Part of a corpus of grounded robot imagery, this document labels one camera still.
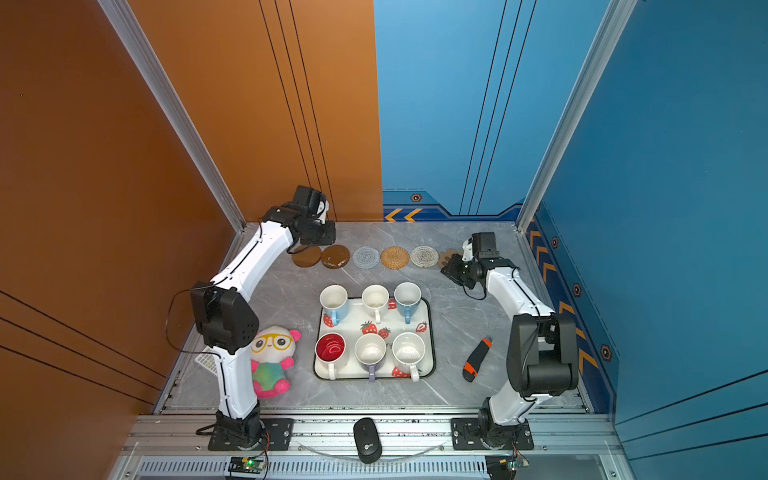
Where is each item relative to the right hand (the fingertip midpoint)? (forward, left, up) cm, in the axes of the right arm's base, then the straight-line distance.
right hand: (442, 269), depth 91 cm
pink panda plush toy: (-23, +48, -5) cm, 54 cm away
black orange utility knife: (-26, -6, -12) cm, 30 cm away
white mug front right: (-20, +10, -11) cm, 26 cm away
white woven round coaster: (+15, +4, -11) cm, 19 cm away
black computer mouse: (-44, +21, -10) cm, 49 cm away
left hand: (+9, +33, +8) cm, 35 cm away
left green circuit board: (-48, +50, -13) cm, 70 cm away
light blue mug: (-6, +34, -7) cm, 35 cm away
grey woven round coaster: (+14, +26, -11) cm, 31 cm away
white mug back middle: (-6, +21, -7) cm, 23 cm away
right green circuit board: (-48, -11, -15) cm, 52 cm away
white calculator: (-23, +69, -10) cm, 73 cm away
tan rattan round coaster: (+15, +15, -12) cm, 24 cm away
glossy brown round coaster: (+14, +37, -10) cm, 40 cm away
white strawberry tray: (-11, +27, -13) cm, 32 cm away
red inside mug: (-21, +33, -10) cm, 40 cm away
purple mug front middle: (-21, +22, -12) cm, 32 cm away
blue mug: (-5, +11, -7) cm, 14 cm away
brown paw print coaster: (+15, -4, -11) cm, 19 cm away
